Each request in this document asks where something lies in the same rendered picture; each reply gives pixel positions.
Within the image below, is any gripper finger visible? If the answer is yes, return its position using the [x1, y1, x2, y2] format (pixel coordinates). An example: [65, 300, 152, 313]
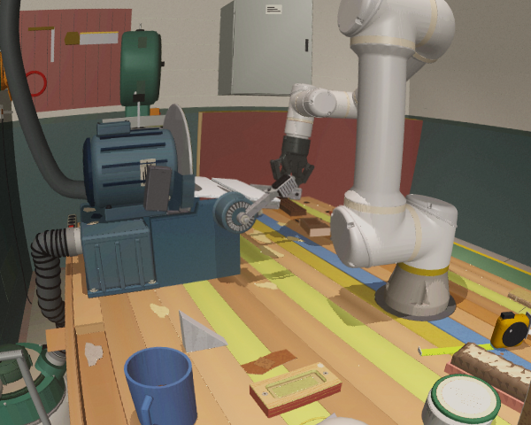
[270, 155, 289, 188]
[296, 163, 316, 186]

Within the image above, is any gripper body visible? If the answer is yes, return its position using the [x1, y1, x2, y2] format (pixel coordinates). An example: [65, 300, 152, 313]
[279, 135, 312, 172]

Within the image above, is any grey clamp lever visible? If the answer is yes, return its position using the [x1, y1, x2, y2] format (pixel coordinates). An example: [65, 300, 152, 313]
[235, 174, 304, 228]

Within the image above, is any dark brown wood block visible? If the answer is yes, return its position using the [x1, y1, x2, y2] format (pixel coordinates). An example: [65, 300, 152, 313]
[279, 197, 309, 218]

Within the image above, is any white sander table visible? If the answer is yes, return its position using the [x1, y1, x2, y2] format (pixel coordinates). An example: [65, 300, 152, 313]
[193, 175, 285, 210]

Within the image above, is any light brown wood block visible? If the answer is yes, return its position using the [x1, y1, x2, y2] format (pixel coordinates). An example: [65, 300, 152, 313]
[300, 216, 334, 238]

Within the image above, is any blue ribbed clamp hub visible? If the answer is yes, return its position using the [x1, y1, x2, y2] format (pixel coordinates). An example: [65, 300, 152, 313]
[213, 192, 258, 234]

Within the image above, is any grey sanding disc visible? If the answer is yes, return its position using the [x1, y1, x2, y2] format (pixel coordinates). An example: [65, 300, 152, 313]
[163, 103, 195, 179]

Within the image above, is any blue disc sander body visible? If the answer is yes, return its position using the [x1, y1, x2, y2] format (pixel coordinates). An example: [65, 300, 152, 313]
[79, 119, 242, 298]

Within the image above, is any grey triangular setting block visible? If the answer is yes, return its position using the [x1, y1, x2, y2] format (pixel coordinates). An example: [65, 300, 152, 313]
[177, 309, 229, 354]

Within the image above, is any wooden block holder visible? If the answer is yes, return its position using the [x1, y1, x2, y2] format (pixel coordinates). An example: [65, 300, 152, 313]
[248, 361, 343, 419]

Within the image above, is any try square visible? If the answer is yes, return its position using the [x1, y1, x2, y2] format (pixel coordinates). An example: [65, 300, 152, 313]
[27, 26, 57, 64]

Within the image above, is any brown sanding block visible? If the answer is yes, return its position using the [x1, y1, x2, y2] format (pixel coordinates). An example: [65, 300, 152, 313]
[450, 342, 531, 400]

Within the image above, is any red board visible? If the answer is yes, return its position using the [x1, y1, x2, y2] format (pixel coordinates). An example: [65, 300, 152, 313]
[196, 110, 425, 205]

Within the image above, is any green band saw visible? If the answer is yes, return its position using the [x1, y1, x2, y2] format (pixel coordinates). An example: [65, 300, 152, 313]
[119, 28, 165, 120]

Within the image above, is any brown sandpaper sheet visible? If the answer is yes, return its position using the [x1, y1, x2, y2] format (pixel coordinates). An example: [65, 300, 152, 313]
[240, 349, 299, 377]

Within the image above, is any red pegboard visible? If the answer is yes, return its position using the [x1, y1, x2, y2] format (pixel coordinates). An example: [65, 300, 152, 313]
[19, 8, 134, 113]

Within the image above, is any hand saw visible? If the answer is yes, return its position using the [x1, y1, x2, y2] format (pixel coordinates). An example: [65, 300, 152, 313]
[63, 30, 120, 47]

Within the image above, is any blue mug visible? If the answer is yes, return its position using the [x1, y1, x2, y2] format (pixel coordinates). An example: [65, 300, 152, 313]
[123, 346, 199, 425]

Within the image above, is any yellow tape measure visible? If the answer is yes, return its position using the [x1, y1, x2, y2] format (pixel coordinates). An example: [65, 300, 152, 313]
[417, 310, 531, 357]

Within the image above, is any white tin with green rim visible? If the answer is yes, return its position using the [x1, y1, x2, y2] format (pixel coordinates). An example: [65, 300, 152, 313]
[420, 373, 503, 425]

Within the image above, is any dark green cupboard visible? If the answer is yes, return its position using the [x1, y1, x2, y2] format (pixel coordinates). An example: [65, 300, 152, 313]
[0, 118, 34, 352]

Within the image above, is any green shop vacuum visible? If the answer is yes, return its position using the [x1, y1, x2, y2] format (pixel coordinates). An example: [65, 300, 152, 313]
[0, 342, 73, 425]

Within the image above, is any grey wall cabinet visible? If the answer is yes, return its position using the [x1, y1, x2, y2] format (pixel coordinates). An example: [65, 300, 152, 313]
[217, 0, 315, 97]

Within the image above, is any dark grey switch box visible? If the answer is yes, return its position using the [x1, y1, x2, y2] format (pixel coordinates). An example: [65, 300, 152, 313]
[142, 165, 174, 213]

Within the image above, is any red ring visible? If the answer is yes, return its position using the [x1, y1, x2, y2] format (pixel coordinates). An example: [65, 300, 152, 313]
[25, 69, 49, 99]

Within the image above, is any black corrugated dust hose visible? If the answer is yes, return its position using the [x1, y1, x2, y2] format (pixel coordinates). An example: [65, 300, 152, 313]
[30, 227, 82, 329]

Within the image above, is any thick grey extraction hose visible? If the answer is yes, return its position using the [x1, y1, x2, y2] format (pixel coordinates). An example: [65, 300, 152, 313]
[0, 0, 88, 199]

